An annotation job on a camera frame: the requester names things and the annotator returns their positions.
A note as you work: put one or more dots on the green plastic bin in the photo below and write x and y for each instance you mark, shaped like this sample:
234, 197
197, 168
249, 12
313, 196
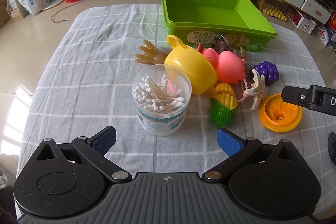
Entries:
210, 8

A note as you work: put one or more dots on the brown rubber hand toy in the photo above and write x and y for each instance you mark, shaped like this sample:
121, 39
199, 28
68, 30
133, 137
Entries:
240, 53
149, 54

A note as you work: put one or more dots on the yellow toy pot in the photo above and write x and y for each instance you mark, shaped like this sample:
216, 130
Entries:
189, 66

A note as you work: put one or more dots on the toy corn cob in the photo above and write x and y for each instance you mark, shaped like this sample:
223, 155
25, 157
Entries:
223, 106

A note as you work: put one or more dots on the white red printed box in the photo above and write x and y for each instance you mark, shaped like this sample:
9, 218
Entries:
300, 20

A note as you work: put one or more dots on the yellow egg tray row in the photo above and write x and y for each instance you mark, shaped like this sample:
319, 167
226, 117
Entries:
273, 10

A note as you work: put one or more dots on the dark clear hair claw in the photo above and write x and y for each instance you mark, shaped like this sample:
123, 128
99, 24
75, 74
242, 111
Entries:
221, 43

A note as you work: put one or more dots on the white blue printed carton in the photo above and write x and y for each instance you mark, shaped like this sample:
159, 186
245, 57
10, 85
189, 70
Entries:
326, 35

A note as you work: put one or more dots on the clear cotton swab jar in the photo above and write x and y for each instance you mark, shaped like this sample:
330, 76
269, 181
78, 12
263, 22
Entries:
160, 108

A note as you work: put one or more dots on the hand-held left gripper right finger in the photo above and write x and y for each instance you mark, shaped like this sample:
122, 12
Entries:
229, 142

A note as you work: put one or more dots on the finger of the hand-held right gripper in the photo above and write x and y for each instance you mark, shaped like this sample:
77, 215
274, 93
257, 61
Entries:
294, 95

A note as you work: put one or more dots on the orange yellow toy lid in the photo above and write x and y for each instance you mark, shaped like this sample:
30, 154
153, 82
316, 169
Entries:
281, 116

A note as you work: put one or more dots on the purple toy grapes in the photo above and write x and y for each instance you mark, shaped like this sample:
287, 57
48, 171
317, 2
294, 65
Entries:
267, 71

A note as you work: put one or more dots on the pink toy pig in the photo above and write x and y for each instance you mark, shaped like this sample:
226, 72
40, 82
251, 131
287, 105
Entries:
228, 66

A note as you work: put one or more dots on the pale starfish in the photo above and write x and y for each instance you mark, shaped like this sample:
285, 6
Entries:
257, 87

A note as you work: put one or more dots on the grey checked cloth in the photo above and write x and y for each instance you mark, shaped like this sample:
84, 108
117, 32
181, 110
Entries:
92, 69

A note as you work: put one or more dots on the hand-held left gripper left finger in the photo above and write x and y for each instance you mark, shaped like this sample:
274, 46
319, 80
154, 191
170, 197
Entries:
105, 140

